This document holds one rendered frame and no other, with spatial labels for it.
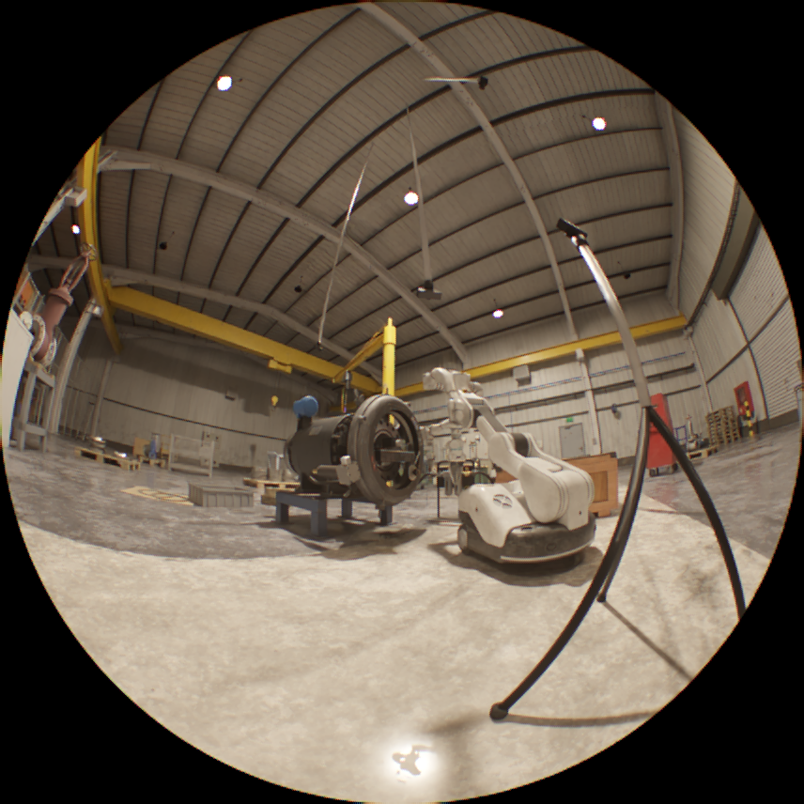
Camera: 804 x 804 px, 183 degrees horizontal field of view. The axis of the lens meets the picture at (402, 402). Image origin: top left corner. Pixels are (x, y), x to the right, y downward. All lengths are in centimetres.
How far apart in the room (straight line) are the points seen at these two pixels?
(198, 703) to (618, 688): 67
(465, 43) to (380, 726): 854
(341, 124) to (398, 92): 171
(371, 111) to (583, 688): 836
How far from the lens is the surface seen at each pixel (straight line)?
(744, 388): 1084
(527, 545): 97
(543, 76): 875
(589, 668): 63
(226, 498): 262
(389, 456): 155
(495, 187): 917
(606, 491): 209
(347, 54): 783
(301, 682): 59
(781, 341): 927
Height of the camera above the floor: 43
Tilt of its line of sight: 17 degrees up
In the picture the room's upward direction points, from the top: straight up
